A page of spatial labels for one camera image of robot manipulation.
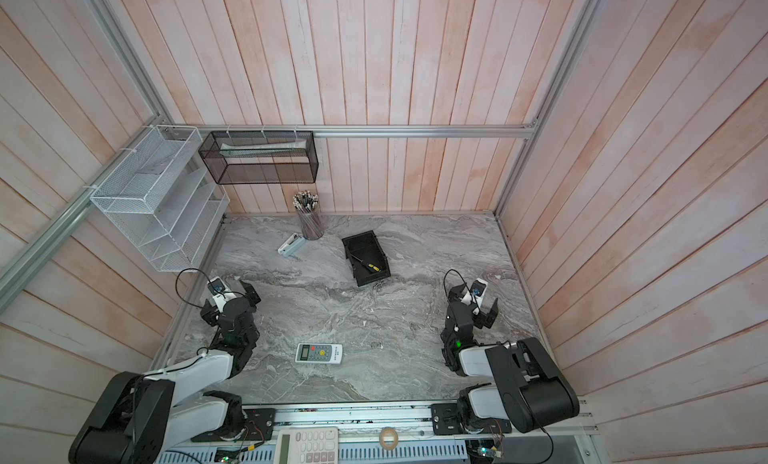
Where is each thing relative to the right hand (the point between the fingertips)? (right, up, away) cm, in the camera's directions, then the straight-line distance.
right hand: (482, 289), depth 87 cm
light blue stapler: (-62, +14, +22) cm, 68 cm away
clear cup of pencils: (-55, +26, +14) cm, 63 cm away
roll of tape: (-28, -35, -14) cm, 47 cm away
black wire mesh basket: (-73, +45, +18) cm, 87 cm away
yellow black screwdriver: (-34, +6, +16) cm, 38 cm away
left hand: (-74, 0, -1) cm, 74 cm away
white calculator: (-48, -34, -18) cm, 61 cm away
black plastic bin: (-35, +8, +21) cm, 41 cm away
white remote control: (-48, -18, -3) cm, 51 cm away
